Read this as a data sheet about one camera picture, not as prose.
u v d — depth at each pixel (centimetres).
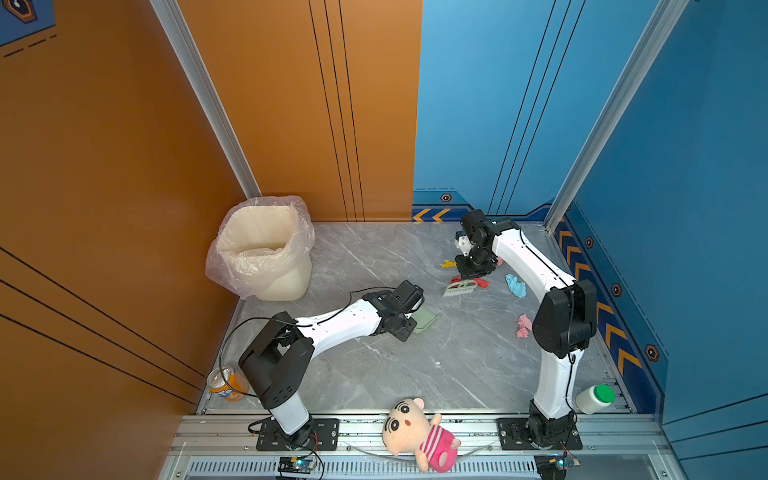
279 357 47
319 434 74
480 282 101
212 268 79
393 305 68
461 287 93
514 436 72
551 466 70
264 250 78
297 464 71
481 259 76
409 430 67
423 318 92
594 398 71
